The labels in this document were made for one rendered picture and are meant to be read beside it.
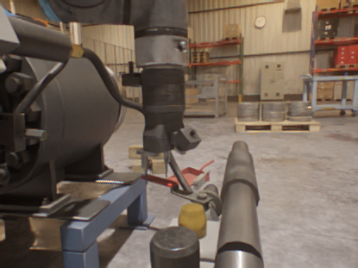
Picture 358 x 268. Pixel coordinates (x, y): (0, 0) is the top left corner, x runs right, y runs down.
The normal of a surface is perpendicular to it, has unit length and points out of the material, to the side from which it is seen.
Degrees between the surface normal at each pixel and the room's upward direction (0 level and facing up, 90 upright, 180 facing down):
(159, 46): 90
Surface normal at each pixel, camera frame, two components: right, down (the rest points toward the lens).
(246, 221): 0.22, -0.95
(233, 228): -0.28, -0.95
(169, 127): 0.75, 0.03
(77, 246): -0.22, 0.15
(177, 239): -0.03, -0.99
